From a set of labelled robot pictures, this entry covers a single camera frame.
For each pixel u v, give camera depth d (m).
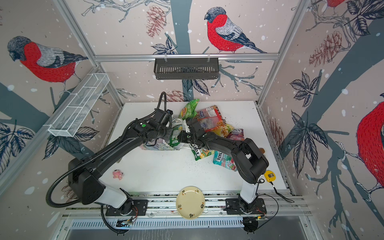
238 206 0.66
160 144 0.78
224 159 0.86
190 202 0.75
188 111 1.00
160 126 0.61
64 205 0.41
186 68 1.06
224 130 0.98
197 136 0.70
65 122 0.71
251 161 0.48
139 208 0.73
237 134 0.98
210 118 1.05
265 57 0.93
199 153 0.91
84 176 0.40
